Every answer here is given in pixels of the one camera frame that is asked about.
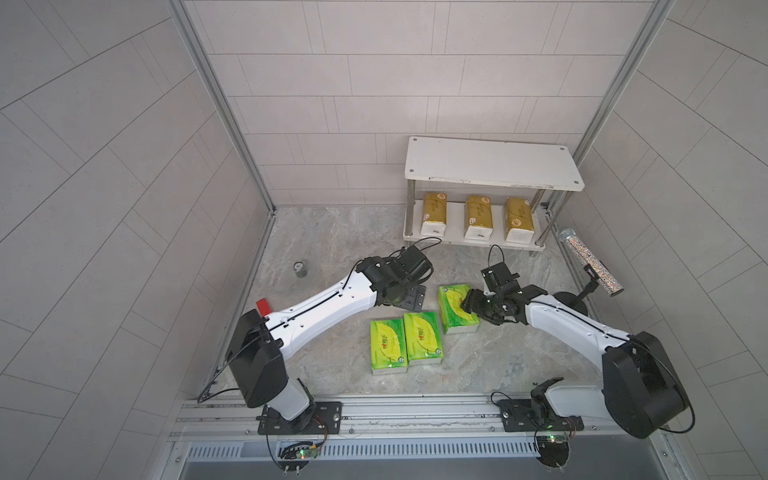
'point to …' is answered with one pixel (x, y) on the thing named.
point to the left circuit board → (296, 456)
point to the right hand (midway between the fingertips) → (466, 307)
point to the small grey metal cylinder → (300, 269)
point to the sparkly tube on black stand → (595, 270)
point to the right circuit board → (554, 450)
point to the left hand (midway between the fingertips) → (410, 296)
